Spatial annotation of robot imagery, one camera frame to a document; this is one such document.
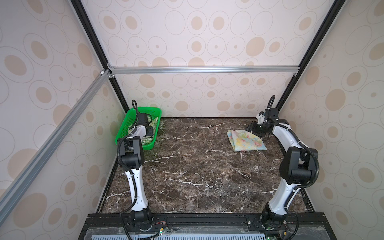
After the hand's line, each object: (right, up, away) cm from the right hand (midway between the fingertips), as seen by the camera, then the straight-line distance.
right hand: (249, 128), depth 95 cm
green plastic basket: (-84, +7, +17) cm, 86 cm away
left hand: (-68, +2, +12) cm, 70 cm away
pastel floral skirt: (0, -8, +9) cm, 12 cm away
